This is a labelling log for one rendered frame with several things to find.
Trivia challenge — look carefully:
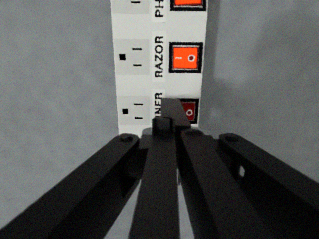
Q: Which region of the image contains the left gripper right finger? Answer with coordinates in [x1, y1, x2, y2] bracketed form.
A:
[170, 98, 319, 239]

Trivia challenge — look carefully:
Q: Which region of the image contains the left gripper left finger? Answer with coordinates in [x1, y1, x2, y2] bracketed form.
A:
[0, 98, 180, 239]

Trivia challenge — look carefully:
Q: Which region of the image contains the white power strip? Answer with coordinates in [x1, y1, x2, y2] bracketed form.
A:
[111, 0, 208, 138]

